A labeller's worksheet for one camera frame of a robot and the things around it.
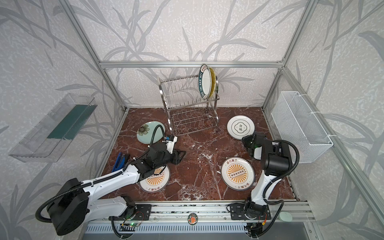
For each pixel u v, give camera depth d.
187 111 1.12
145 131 1.05
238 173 0.86
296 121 0.65
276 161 0.52
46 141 0.64
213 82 0.79
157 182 0.83
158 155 0.62
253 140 0.83
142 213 0.72
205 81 0.87
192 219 0.72
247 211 0.68
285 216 0.71
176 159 0.72
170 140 0.72
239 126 1.08
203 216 0.72
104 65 0.94
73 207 0.40
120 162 0.90
